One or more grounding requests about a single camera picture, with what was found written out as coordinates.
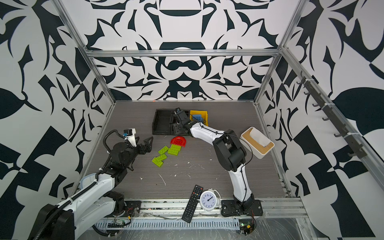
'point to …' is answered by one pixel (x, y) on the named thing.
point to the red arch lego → (178, 140)
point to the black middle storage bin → (172, 120)
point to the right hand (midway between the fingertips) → (178, 124)
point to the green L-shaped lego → (158, 160)
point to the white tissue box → (256, 142)
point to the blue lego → (198, 117)
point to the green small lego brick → (163, 150)
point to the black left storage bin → (161, 123)
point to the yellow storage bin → (204, 114)
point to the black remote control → (188, 213)
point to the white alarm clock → (209, 199)
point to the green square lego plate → (174, 149)
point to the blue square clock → (86, 180)
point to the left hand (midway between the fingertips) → (145, 135)
